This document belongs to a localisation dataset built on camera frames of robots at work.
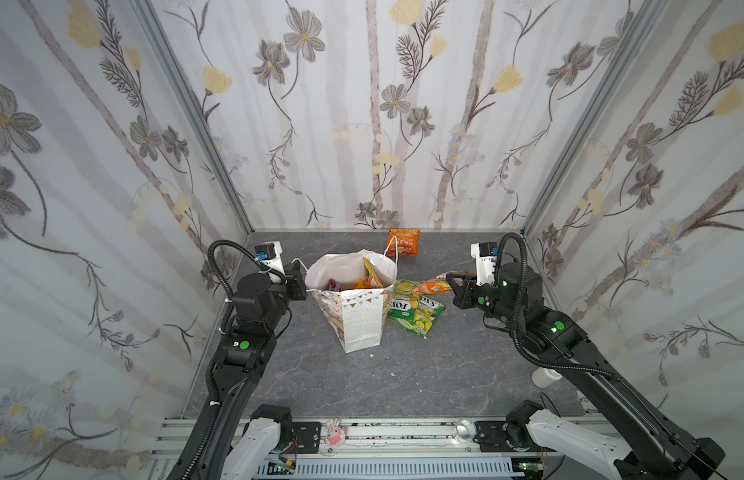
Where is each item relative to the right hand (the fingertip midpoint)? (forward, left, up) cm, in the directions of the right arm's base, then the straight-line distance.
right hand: (446, 272), depth 67 cm
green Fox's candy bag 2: (+13, +6, -29) cm, 33 cm away
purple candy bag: (+8, +28, -21) cm, 36 cm away
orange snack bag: (+6, +17, -14) cm, 23 cm away
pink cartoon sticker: (-30, +24, -29) cm, 48 cm away
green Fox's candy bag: (+4, +3, -30) cm, 30 cm away
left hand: (+4, +36, -1) cm, 36 cm away
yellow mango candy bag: (+11, +21, -25) cm, 34 cm away
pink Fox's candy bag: (-1, +2, -5) cm, 6 cm away
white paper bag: (-4, +21, -17) cm, 27 cm away
